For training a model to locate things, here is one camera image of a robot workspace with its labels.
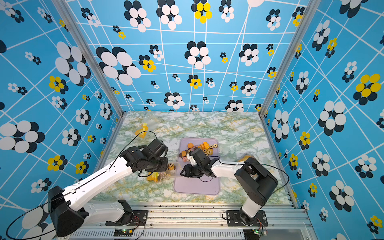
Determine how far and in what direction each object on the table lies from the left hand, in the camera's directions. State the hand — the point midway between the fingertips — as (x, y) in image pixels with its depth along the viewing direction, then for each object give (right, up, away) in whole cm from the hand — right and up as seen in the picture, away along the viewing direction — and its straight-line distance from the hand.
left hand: (168, 165), depth 76 cm
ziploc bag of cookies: (-20, +22, +32) cm, 44 cm away
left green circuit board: (-22, -32, -4) cm, 39 cm away
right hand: (+7, -7, +9) cm, 14 cm away
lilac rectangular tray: (+18, -14, +9) cm, 24 cm away
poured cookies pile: (+21, +5, +23) cm, 31 cm away
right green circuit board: (+41, -31, -6) cm, 51 cm away
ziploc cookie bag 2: (+45, 0, +17) cm, 48 cm away
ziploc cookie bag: (+1, -6, +13) cm, 14 cm away
